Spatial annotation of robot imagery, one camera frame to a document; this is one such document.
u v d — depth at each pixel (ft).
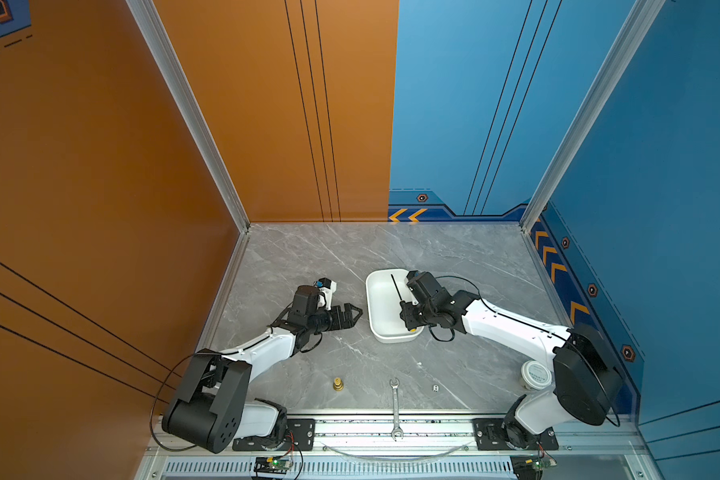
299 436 2.43
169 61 2.52
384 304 3.17
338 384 2.59
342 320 2.55
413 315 2.48
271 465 2.32
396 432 2.46
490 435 2.38
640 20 2.31
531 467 2.31
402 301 2.84
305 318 2.29
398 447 2.38
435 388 2.61
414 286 2.21
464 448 2.37
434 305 2.13
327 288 2.69
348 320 2.59
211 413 1.39
